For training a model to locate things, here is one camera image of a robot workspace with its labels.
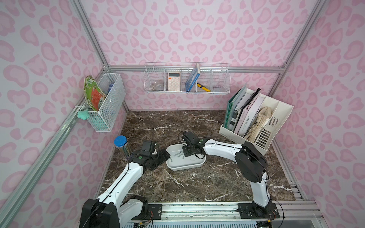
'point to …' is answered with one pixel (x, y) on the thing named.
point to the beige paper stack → (257, 124)
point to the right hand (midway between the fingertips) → (184, 150)
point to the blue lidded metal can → (121, 142)
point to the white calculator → (174, 81)
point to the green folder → (232, 105)
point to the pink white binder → (247, 114)
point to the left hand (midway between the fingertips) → (166, 155)
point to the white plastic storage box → (177, 161)
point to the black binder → (242, 101)
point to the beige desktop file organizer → (254, 117)
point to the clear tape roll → (158, 87)
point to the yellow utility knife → (203, 87)
